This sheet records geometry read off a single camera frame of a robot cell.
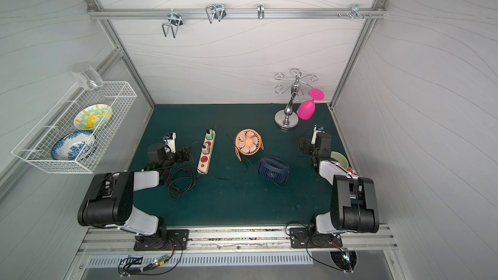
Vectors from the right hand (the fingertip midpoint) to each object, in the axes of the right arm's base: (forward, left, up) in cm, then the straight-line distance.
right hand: (313, 139), depth 93 cm
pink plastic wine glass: (+14, +3, +6) cm, 15 cm away
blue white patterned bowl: (-24, +87, +25) cm, 94 cm away
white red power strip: (-10, +53, -5) cm, 54 cm away
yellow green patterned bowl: (-11, +88, +26) cm, 92 cm away
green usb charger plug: (+2, +53, -3) cm, 53 cm away
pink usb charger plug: (-7, +53, -3) cm, 53 cm away
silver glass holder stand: (+19, +10, -7) cm, 23 cm away
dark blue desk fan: (-18, +20, +2) cm, 27 cm away
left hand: (-5, +65, -1) cm, 65 cm away
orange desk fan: (-3, +32, -1) cm, 32 cm away
